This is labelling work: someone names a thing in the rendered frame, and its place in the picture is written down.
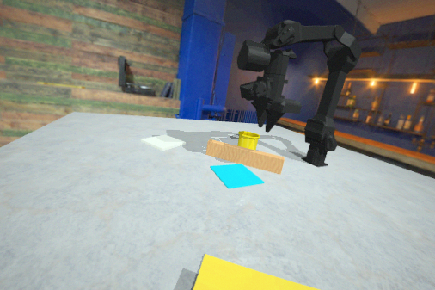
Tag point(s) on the white flat square pad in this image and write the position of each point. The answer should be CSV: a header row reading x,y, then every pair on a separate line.
x,y
163,142

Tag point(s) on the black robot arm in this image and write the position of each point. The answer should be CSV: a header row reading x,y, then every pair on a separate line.
x,y
254,56

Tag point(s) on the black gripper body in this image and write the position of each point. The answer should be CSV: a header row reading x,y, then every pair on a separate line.
x,y
279,102

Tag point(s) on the yellow cup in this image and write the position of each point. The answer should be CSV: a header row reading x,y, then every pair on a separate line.
x,y
248,140

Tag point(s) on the tan wooden plank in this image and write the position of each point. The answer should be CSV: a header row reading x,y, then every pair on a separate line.
x,y
240,155

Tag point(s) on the yellow rectangular block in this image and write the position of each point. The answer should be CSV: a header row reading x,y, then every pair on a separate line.
x,y
216,274

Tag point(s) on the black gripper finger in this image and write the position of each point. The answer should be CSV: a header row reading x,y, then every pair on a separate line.
x,y
261,112
272,117

